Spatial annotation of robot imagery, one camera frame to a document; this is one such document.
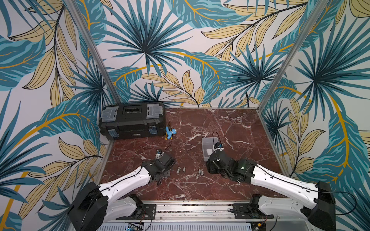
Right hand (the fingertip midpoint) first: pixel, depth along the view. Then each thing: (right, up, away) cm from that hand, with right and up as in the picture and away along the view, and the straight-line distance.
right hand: (207, 163), depth 77 cm
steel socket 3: (-4, -7, +9) cm, 12 cm away
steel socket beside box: (-2, -8, +9) cm, 12 cm away
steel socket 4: (-5, -10, +7) cm, 13 cm away
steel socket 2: (-13, -7, +10) cm, 18 cm away
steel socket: (-16, -7, +9) cm, 20 cm away
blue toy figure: (-23, +14, +24) cm, 36 cm away
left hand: (-25, -7, +7) cm, 27 cm away
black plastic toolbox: (-46, +23, +13) cm, 53 cm away
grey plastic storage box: (+3, +8, +23) cm, 25 cm away
